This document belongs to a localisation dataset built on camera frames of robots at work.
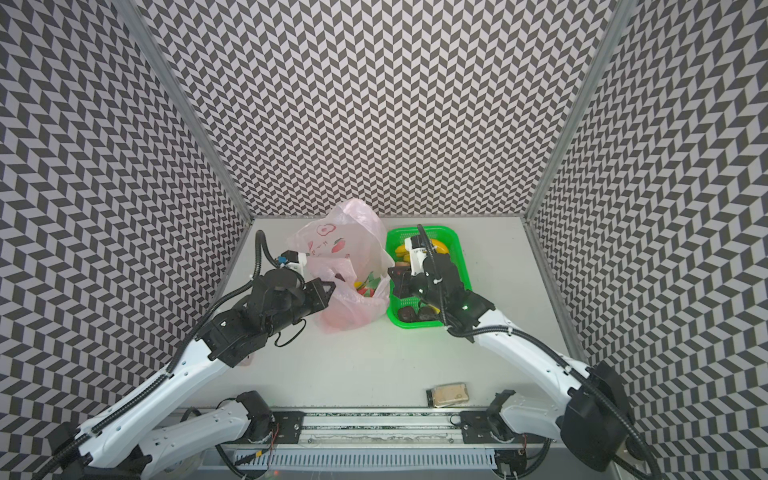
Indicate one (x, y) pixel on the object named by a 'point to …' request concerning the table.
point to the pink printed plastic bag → (347, 245)
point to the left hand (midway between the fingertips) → (337, 288)
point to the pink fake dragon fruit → (368, 287)
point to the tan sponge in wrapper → (447, 394)
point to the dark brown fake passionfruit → (407, 314)
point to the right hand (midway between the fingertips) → (388, 279)
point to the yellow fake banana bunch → (403, 250)
